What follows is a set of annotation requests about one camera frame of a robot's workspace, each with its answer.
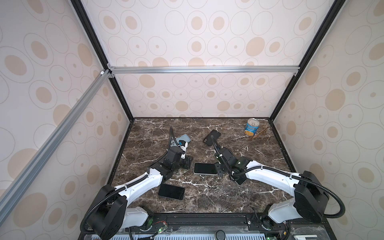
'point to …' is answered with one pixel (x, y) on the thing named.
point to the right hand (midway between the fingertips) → (219, 164)
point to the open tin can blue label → (252, 127)
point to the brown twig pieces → (261, 132)
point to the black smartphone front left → (171, 191)
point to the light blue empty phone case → (184, 137)
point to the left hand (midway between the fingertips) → (195, 156)
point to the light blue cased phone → (205, 168)
